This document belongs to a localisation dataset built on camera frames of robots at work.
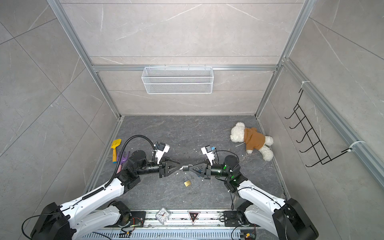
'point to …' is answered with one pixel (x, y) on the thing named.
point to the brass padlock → (187, 183)
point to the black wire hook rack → (313, 140)
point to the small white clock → (163, 215)
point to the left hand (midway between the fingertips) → (180, 163)
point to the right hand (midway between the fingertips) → (191, 169)
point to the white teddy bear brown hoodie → (254, 140)
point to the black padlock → (185, 169)
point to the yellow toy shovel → (115, 143)
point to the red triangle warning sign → (193, 216)
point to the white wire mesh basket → (177, 80)
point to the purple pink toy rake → (123, 159)
